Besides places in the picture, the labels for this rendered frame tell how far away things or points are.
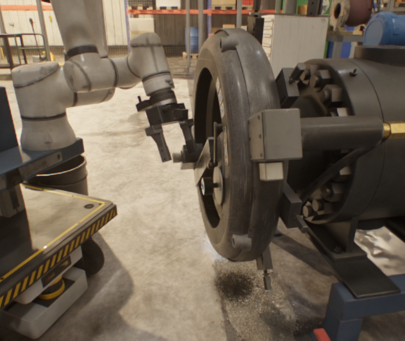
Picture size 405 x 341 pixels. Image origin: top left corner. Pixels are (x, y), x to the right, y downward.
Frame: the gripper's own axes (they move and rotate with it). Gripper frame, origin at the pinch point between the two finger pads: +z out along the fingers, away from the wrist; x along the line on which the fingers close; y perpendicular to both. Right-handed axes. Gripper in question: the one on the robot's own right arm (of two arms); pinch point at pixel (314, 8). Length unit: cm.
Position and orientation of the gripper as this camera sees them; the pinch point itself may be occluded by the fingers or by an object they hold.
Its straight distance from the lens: 100.9
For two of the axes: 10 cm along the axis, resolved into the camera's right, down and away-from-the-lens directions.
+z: -0.1, 8.8, 4.7
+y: -8.2, -2.8, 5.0
